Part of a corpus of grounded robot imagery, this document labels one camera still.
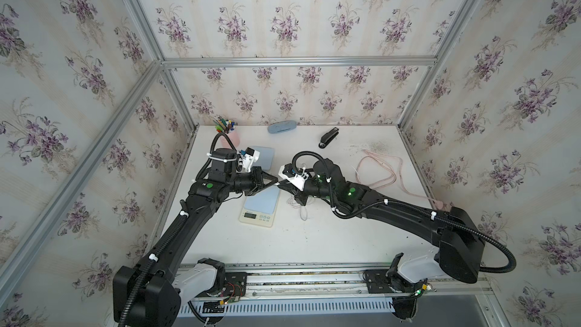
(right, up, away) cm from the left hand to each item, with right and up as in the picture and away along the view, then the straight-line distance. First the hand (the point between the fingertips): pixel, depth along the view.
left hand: (278, 181), depth 72 cm
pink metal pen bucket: (-26, +17, +42) cm, 52 cm away
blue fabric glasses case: (-1, +22, +45) cm, 50 cm away
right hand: (+2, -1, +1) cm, 2 cm away
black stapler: (+23, +16, +39) cm, 48 cm away
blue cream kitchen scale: (-8, -14, +16) cm, 22 cm away
